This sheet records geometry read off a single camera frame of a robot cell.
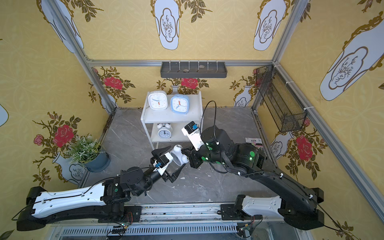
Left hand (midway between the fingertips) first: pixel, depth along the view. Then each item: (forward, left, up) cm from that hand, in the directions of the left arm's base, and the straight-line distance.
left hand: (178, 156), depth 63 cm
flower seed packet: (+20, -47, -23) cm, 56 cm away
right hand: (-2, -2, +6) cm, 7 cm away
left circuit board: (-21, +26, -27) cm, 43 cm away
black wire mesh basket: (+38, -71, -15) cm, 82 cm away
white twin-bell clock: (-2, 0, +4) cm, 4 cm away
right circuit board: (-23, -31, -30) cm, 49 cm away
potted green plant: (+10, +49, -12) cm, 51 cm away
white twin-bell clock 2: (+19, +9, -7) cm, 22 cm away
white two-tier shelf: (+19, +14, +3) cm, 24 cm away
